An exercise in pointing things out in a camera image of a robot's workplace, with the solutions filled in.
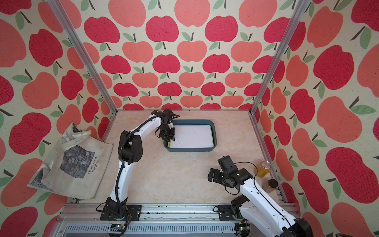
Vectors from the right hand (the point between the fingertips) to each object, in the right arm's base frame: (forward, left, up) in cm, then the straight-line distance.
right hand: (215, 180), depth 82 cm
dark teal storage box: (+42, +9, +1) cm, 43 cm away
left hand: (+23, +27, +1) cm, 36 cm away
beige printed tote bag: (-3, +77, +7) cm, 78 cm away
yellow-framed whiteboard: (+29, +16, 0) cm, 33 cm away
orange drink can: (+6, -25, +7) cm, 27 cm away
